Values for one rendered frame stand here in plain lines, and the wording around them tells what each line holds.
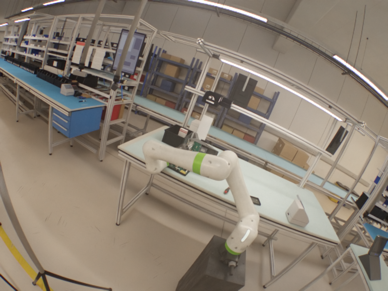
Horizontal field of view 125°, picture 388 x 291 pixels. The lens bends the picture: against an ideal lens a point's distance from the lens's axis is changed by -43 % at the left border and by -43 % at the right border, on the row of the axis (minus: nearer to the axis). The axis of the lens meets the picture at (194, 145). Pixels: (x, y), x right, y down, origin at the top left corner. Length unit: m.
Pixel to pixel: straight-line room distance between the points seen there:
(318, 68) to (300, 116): 1.63
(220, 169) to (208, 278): 0.60
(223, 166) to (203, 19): 5.42
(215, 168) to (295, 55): 5.16
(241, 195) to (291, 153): 3.72
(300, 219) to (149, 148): 1.16
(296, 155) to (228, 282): 4.06
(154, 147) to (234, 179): 0.48
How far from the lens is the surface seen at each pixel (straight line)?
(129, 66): 2.17
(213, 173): 0.85
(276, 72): 1.49
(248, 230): 0.99
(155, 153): 1.01
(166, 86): 5.31
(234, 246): 1.04
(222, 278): 1.05
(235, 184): 1.03
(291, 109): 5.53
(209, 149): 1.32
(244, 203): 1.07
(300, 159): 4.83
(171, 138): 1.59
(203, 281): 1.09
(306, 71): 5.74
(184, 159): 0.91
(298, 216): 1.38
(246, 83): 2.98
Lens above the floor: 1.63
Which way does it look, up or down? 20 degrees down
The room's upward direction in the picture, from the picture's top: 22 degrees clockwise
